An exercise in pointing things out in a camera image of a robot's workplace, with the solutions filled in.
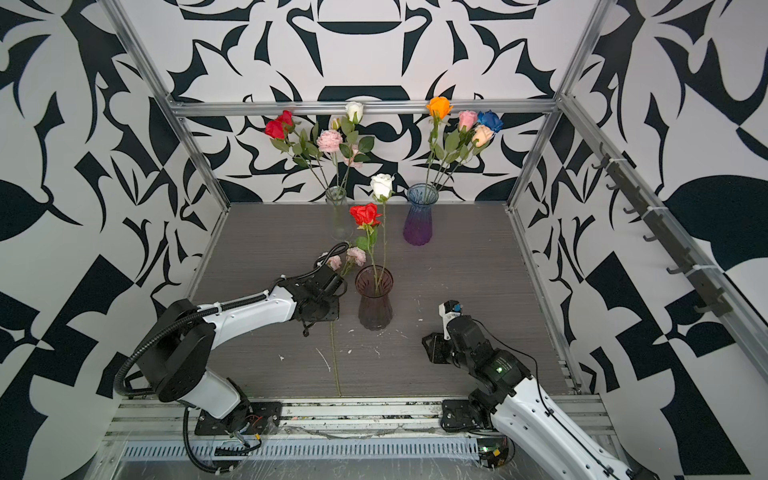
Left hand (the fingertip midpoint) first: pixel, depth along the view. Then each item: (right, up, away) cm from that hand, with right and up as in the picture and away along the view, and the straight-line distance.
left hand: (335, 305), depth 89 cm
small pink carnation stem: (+4, +14, +10) cm, 18 cm away
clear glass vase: (-1, +23, +18) cm, 30 cm away
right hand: (+25, -7, -10) cm, 28 cm away
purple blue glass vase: (+26, +24, +11) cm, 37 cm away
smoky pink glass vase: (+11, -3, +4) cm, 12 cm away
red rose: (+10, +25, -14) cm, 31 cm away
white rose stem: (+7, +47, 0) cm, 48 cm away
